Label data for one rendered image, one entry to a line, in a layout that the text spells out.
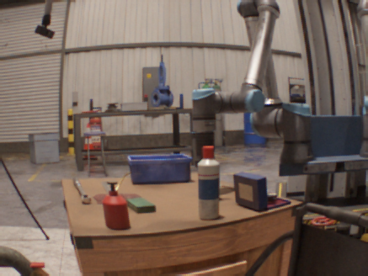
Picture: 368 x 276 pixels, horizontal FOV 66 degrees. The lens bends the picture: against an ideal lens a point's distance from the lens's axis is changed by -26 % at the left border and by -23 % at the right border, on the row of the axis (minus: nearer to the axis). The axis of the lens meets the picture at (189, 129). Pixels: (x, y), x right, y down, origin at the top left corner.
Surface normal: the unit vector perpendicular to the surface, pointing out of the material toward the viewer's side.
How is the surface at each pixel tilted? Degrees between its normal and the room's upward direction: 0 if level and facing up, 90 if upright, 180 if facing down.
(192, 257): 90
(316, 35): 90
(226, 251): 90
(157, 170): 90
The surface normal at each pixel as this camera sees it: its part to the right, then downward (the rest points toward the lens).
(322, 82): -0.25, 0.05
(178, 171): 0.22, 0.04
